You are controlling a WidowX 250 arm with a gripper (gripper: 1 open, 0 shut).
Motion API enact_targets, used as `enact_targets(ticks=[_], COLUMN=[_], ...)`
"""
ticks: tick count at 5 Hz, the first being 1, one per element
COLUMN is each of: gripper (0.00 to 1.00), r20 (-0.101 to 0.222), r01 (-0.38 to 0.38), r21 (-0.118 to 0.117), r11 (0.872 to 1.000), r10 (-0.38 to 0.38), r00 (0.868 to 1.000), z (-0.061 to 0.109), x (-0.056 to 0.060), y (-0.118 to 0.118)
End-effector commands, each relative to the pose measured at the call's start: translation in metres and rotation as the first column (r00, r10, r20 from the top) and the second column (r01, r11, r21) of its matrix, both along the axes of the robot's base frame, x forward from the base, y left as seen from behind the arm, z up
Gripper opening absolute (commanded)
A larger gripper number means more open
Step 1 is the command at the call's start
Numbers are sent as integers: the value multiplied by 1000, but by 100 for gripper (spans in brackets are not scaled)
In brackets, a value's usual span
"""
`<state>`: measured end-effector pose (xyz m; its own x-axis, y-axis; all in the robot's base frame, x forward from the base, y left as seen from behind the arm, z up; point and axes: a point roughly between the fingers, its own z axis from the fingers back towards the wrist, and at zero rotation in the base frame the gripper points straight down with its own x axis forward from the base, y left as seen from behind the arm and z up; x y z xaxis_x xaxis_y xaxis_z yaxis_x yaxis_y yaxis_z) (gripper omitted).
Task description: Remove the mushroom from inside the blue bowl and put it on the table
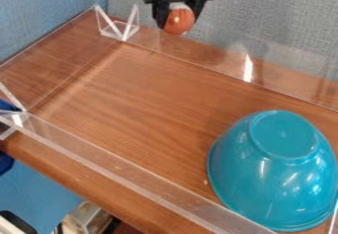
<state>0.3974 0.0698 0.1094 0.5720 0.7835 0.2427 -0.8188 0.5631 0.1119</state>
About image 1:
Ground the clear acrylic front barrier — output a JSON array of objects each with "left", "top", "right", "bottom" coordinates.
[{"left": 0, "top": 111, "right": 282, "bottom": 234}]

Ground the black white object bottom left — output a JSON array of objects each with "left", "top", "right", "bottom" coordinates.
[{"left": 0, "top": 210, "right": 37, "bottom": 234}]

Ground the blue plastic bowl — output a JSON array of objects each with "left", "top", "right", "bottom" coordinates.
[{"left": 207, "top": 110, "right": 338, "bottom": 232}]

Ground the clear acrylic corner bracket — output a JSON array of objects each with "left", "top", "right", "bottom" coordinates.
[{"left": 93, "top": 5, "right": 140, "bottom": 41}]

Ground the clear acrylic left bracket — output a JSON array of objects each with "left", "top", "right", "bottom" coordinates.
[{"left": 0, "top": 82, "right": 27, "bottom": 140}]

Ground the grey metal table leg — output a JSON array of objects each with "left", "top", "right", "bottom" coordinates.
[{"left": 61, "top": 201, "right": 112, "bottom": 234}]

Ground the dark blue foreground post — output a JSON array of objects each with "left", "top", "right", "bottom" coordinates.
[{"left": 0, "top": 99, "right": 21, "bottom": 176}]

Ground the clear acrylic barrier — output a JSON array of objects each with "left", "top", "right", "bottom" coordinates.
[
  {"left": 128, "top": 27, "right": 338, "bottom": 112},
  {"left": 0, "top": 111, "right": 282, "bottom": 234}
]

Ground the clear acrylic back barrier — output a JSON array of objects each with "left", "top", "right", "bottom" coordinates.
[{"left": 128, "top": 27, "right": 338, "bottom": 112}]

